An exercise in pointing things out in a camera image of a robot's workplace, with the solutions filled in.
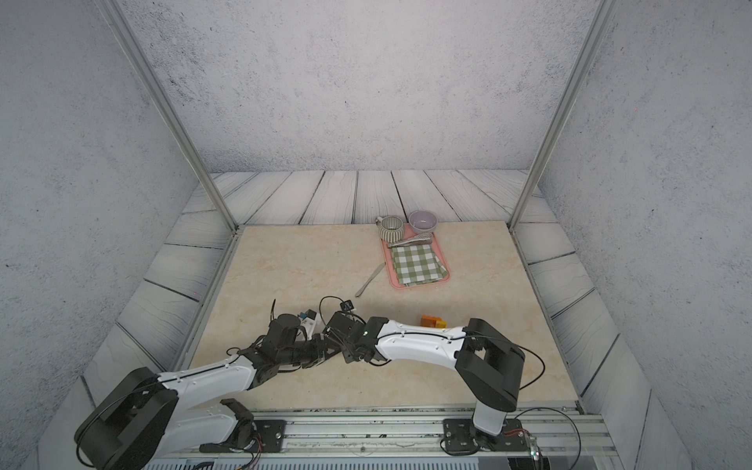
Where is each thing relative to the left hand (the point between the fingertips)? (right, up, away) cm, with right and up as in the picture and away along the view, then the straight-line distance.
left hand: (345, 352), depth 81 cm
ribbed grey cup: (+13, +36, +34) cm, 51 cm away
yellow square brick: (+28, +5, +10) cm, 30 cm away
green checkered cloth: (+22, +22, +26) cm, 41 cm away
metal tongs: (+23, +31, +30) cm, 49 cm away
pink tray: (+20, +35, +37) cm, 55 cm away
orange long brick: (+25, +6, +11) cm, 27 cm away
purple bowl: (+26, +39, +37) cm, 60 cm away
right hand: (+3, +1, +2) cm, 3 cm away
